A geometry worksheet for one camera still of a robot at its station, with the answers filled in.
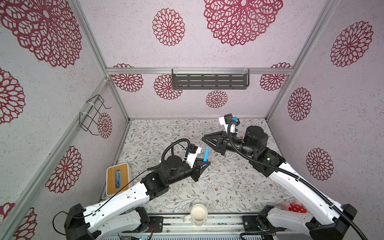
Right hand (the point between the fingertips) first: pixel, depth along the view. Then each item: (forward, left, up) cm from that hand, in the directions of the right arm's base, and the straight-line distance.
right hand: (204, 135), depth 59 cm
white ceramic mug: (-21, +2, -41) cm, 46 cm away
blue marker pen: (-4, -1, -7) cm, 8 cm away
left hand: (-5, -2, -14) cm, 15 cm away
